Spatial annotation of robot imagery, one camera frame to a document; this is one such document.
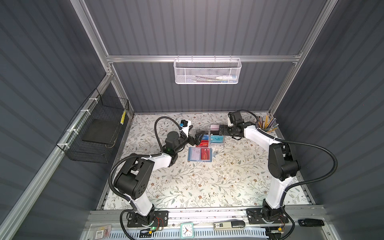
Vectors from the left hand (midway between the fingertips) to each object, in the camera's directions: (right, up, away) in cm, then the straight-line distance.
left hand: (198, 128), depth 85 cm
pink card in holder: (-1, -17, +11) cm, 20 cm away
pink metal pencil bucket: (+43, -2, +6) cm, 44 cm away
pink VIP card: (+11, 0, +14) cm, 18 cm away
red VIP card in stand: (+4, -10, +14) cm, 18 cm away
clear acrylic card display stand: (+12, -4, +14) cm, 19 cm away
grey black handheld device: (+14, -45, -16) cm, 50 cm away
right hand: (+19, -2, +12) cm, 23 cm away
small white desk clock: (-6, -48, -16) cm, 51 cm away
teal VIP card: (+13, -7, +14) cm, 20 cm away
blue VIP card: (+5, -6, +14) cm, 16 cm away
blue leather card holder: (+5, -17, +11) cm, 21 cm away
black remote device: (+52, -44, -16) cm, 70 cm away
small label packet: (-44, -48, -16) cm, 67 cm away
